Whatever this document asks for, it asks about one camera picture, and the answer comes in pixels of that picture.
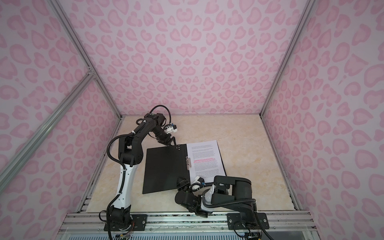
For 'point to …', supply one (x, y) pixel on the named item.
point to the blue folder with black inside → (164, 165)
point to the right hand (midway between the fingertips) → (175, 180)
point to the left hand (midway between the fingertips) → (171, 144)
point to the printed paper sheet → (206, 161)
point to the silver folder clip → (188, 163)
